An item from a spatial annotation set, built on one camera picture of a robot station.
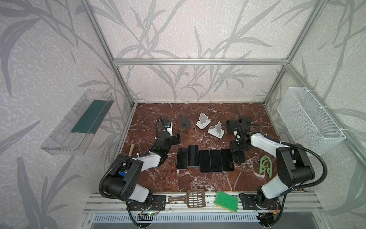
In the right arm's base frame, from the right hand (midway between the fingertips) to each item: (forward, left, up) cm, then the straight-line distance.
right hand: (235, 146), depth 94 cm
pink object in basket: (-7, -30, +19) cm, 36 cm away
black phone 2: (-10, +14, 0) cm, 17 cm away
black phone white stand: (-10, +7, -1) cm, 12 cm away
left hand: (+7, +40, +10) cm, 42 cm away
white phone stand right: (+9, +12, +5) cm, 16 cm away
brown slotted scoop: (-30, +27, 0) cm, 41 cm away
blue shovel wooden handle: (0, +69, +2) cm, 69 cm away
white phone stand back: (+17, +20, +6) cm, 27 cm away
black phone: (-8, 0, +2) cm, 9 cm away
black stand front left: (+16, -9, +7) cm, 19 cm away
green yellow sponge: (-32, +11, +2) cm, 34 cm away
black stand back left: (+20, +34, +2) cm, 40 cm away
